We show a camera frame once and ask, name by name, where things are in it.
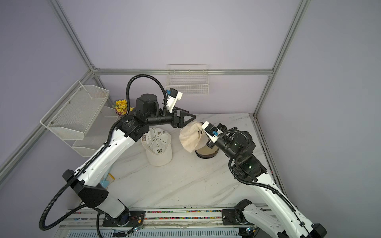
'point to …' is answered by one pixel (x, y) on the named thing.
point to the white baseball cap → (157, 143)
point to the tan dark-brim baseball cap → (204, 150)
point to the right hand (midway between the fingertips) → (204, 124)
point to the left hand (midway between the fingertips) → (189, 116)
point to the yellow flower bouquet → (120, 107)
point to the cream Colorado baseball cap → (190, 135)
